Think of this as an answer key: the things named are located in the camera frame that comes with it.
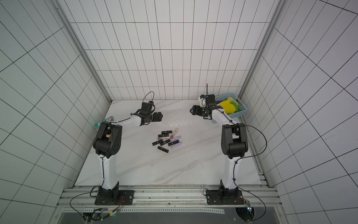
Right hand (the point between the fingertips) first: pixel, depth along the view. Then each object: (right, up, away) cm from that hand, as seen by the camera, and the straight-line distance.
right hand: (189, 110), depth 99 cm
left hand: (-26, -6, +5) cm, 27 cm away
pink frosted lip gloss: (-18, -19, -4) cm, 27 cm away
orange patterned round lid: (-57, -16, -19) cm, 62 cm away
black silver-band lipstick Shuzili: (-17, -22, -5) cm, 28 cm away
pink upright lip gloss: (-11, -17, 0) cm, 20 cm away
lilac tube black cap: (-10, -20, -4) cm, 23 cm away
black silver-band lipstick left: (-21, -22, -6) cm, 31 cm away
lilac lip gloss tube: (-9, -24, -6) cm, 26 cm away
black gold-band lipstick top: (-17, -16, 0) cm, 23 cm away
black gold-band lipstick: (-18, -26, -9) cm, 33 cm away
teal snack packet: (-61, -7, +8) cm, 62 cm away
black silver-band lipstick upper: (-19, -18, -3) cm, 26 cm away
